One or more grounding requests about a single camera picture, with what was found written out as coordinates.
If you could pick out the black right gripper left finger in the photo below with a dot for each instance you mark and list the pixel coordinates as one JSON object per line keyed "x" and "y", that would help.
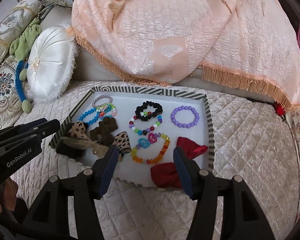
{"x": 65, "y": 208}

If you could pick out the leopard print bow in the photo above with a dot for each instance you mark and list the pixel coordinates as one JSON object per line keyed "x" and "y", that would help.
{"x": 76, "y": 140}

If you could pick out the red velvet bow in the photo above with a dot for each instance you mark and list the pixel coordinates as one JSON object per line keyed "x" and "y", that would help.
{"x": 166, "y": 175}

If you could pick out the brown scrunchie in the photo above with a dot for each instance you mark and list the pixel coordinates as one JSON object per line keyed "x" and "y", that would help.
{"x": 103, "y": 133}

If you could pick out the pink blue plastic rings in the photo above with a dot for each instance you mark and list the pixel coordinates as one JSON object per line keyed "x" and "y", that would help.
{"x": 147, "y": 141}

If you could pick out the black scrunchie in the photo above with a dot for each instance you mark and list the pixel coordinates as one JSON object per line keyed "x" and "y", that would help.
{"x": 148, "y": 110}

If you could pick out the person's left hand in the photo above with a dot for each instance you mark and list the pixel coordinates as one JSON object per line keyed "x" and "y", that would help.
{"x": 8, "y": 196}

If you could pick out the floral embroidered square pillow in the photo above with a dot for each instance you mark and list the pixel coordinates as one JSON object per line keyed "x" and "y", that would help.
{"x": 15, "y": 96}

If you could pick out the round white satin cushion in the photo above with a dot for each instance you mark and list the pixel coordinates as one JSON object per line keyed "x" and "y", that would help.
{"x": 51, "y": 63}

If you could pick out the green blue plush toy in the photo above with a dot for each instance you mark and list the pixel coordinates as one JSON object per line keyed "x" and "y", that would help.
{"x": 21, "y": 48}

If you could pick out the small red object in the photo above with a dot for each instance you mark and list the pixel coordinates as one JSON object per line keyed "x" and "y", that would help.
{"x": 279, "y": 109}

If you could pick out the embroidered bolster pillow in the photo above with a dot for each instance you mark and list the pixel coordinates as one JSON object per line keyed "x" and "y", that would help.
{"x": 15, "y": 23}

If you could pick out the black white striped tray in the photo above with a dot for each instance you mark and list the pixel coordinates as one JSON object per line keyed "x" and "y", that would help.
{"x": 185, "y": 114}

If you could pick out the peach fringed blanket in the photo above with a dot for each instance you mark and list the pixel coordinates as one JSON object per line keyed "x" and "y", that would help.
{"x": 245, "y": 44}

